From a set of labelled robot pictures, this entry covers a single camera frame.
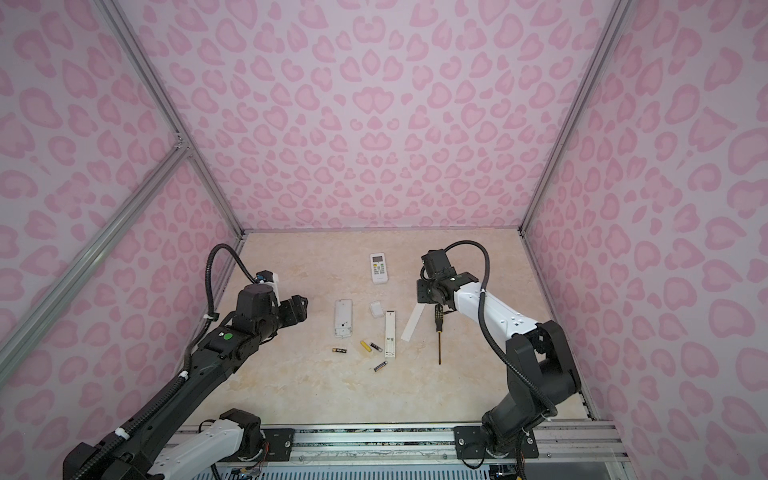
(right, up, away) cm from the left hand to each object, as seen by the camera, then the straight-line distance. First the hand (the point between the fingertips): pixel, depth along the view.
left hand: (297, 298), depth 81 cm
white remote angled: (+10, -8, +15) cm, 20 cm away
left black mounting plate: (-2, -34, -7) cm, 35 cm away
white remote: (+21, +7, +26) cm, 34 cm away
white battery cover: (+30, -13, +11) cm, 35 cm away
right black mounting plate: (+45, -34, -8) cm, 57 cm away
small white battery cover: (+20, -6, +17) cm, 27 cm away
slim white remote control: (+25, -12, +10) cm, 29 cm away
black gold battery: (+10, -16, +7) cm, 21 cm away
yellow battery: (+18, -16, +9) cm, 25 cm away
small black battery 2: (+21, -16, +8) cm, 28 cm away
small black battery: (+22, -20, +5) cm, 30 cm away
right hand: (+36, +2, +8) cm, 37 cm away
